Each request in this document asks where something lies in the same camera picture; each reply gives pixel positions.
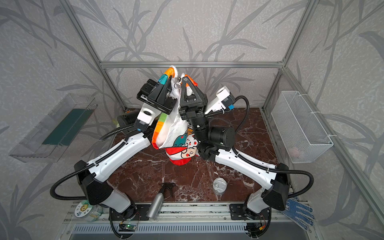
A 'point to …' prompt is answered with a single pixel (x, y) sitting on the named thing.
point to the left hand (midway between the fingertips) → (167, 73)
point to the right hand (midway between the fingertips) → (187, 76)
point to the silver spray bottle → (158, 198)
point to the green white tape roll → (89, 212)
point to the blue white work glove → (299, 213)
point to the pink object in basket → (293, 152)
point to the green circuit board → (127, 227)
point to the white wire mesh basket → (302, 135)
